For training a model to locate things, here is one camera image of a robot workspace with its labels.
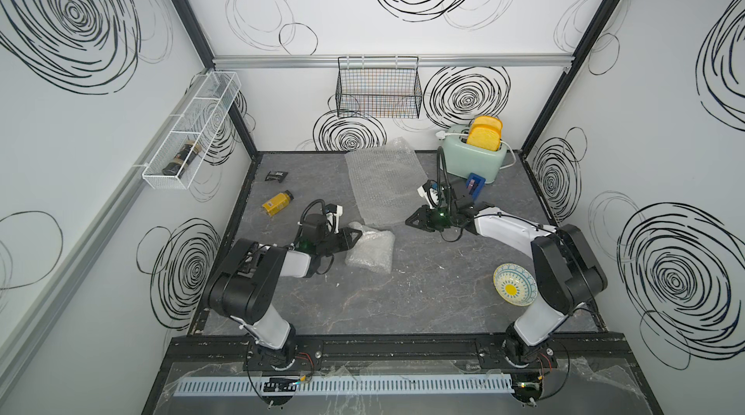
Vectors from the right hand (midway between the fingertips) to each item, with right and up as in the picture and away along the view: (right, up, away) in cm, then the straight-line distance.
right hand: (407, 223), depth 87 cm
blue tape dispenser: (+25, +12, +14) cm, 31 cm away
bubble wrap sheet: (-11, -8, -3) cm, 14 cm away
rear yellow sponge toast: (+30, +34, +13) cm, 47 cm away
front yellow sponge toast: (+28, +28, +11) cm, 41 cm away
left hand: (-15, -4, +4) cm, 16 cm away
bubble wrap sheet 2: (-5, +13, +24) cm, 27 cm away
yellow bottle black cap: (-45, +5, +12) cm, 46 cm away
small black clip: (-48, +15, +23) cm, 55 cm away
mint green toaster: (+21, +21, +15) cm, 33 cm away
